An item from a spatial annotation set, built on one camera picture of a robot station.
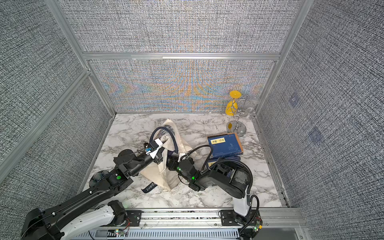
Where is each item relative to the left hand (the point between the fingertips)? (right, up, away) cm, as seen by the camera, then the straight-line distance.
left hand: (170, 139), depth 67 cm
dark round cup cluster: (-43, -22, +15) cm, 50 cm away
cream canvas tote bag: (+1, -1, +2) cm, 3 cm away
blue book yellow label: (+30, -5, +26) cm, 41 cm away
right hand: (-5, -9, +16) cm, 20 cm away
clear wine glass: (+49, +16, +33) cm, 61 cm away
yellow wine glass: (+39, +21, +43) cm, 62 cm away
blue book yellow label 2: (+16, -8, -12) cm, 22 cm away
